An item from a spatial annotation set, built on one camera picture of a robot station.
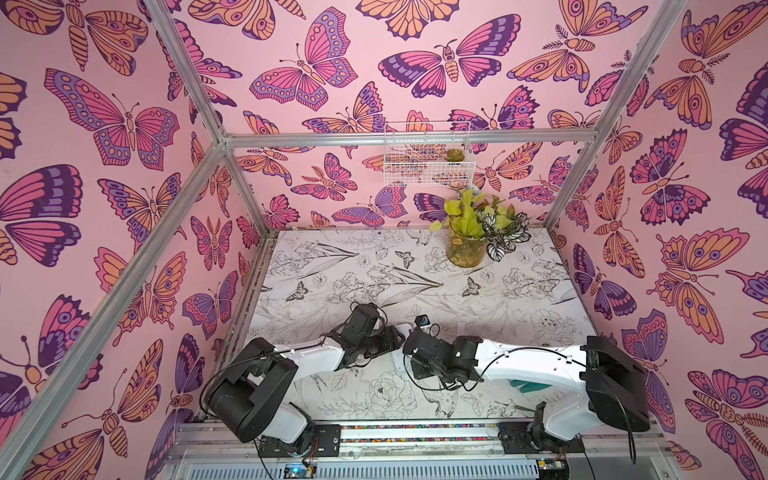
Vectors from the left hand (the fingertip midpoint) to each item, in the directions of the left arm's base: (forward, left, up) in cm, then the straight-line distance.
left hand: (402, 340), depth 88 cm
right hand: (-6, -3, +3) cm, 8 cm away
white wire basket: (+49, -9, +31) cm, 58 cm away
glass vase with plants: (+33, -25, +16) cm, 45 cm away
